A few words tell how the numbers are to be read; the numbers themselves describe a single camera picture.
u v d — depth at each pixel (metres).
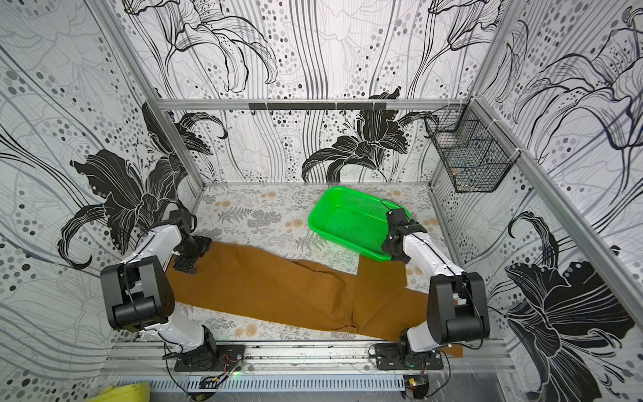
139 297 0.45
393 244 0.65
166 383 0.70
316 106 0.91
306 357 0.75
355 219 1.06
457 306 0.43
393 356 0.72
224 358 0.73
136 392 0.63
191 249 0.74
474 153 0.88
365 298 0.84
